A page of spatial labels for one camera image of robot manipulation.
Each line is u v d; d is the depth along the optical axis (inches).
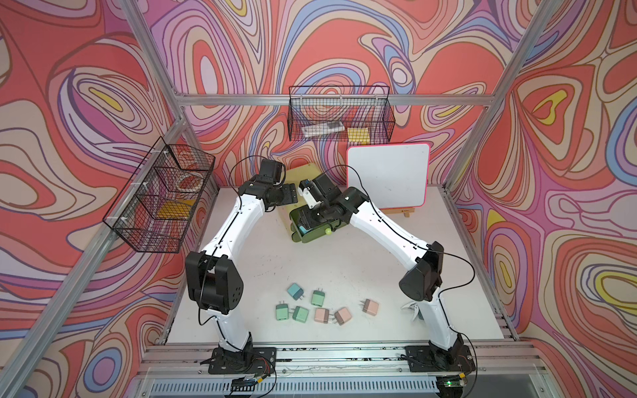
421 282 22.2
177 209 28.3
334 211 22.7
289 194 30.8
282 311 32.4
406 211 41.5
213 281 18.2
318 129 34.9
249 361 25.8
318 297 33.1
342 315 31.7
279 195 30.4
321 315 31.6
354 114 36.8
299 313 31.7
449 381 28.2
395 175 40.1
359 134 35.8
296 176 28.3
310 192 25.8
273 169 26.2
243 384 27.9
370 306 32.3
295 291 33.9
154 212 28.9
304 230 33.3
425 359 28.7
